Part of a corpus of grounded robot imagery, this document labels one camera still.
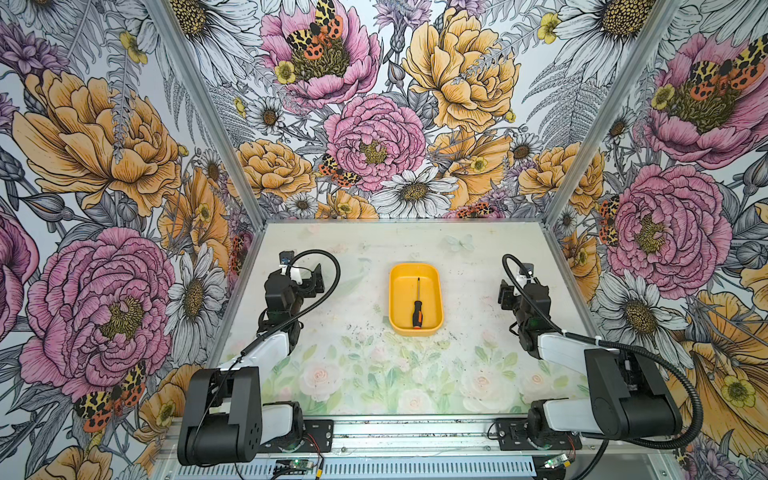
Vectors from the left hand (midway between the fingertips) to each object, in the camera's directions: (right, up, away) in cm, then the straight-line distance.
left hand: (305, 273), depth 89 cm
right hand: (+62, -5, +3) cm, 63 cm away
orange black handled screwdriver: (+33, -14, +4) cm, 36 cm away
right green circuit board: (+63, -43, -17) cm, 79 cm away
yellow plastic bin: (+29, -7, +13) cm, 33 cm away
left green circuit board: (+3, -44, -18) cm, 47 cm away
